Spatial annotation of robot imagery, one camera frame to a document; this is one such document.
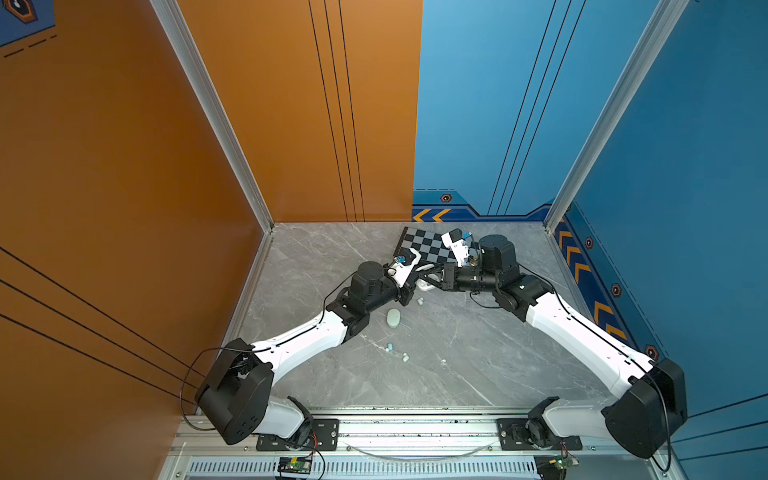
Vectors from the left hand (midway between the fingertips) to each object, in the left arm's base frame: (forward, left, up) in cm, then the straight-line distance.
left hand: (422, 268), depth 78 cm
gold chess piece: (-6, -11, +10) cm, 16 cm away
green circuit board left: (-40, +30, -27) cm, 57 cm away
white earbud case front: (-5, 0, -1) cm, 5 cm away
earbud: (+3, -1, -22) cm, 23 cm away
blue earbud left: (-12, +8, -23) cm, 27 cm away
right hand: (-5, +1, +3) cm, 6 cm away
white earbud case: (-4, +7, -21) cm, 23 cm away
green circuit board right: (-40, -33, -24) cm, 57 cm away
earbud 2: (-16, -7, -24) cm, 30 cm away
